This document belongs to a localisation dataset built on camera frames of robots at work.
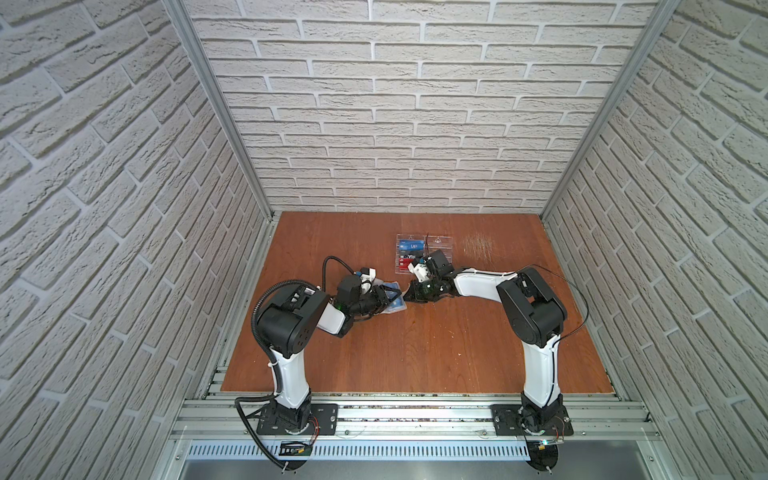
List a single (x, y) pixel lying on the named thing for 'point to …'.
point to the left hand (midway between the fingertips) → (406, 293)
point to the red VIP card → (403, 263)
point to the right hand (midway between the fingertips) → (408, 297)
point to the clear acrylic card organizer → (432, 242)
